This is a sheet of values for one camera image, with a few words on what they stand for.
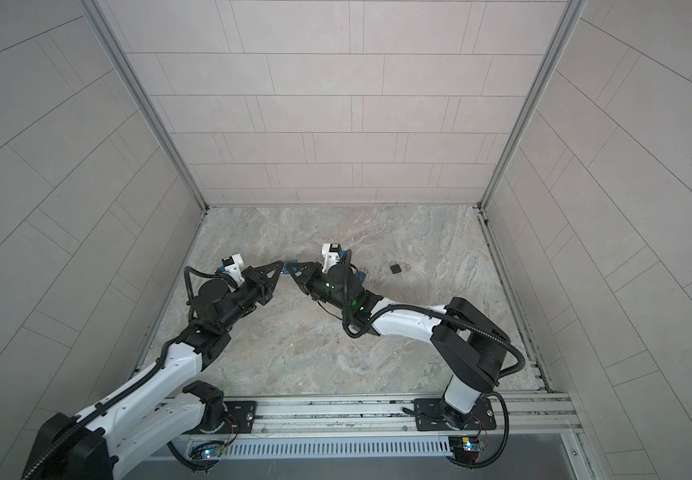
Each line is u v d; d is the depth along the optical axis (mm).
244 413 708
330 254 725
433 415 710
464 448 680
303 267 708
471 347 438
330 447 680
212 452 644
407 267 991
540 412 735
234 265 705
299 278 728
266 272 723
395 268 989
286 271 730
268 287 681
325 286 667
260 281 661
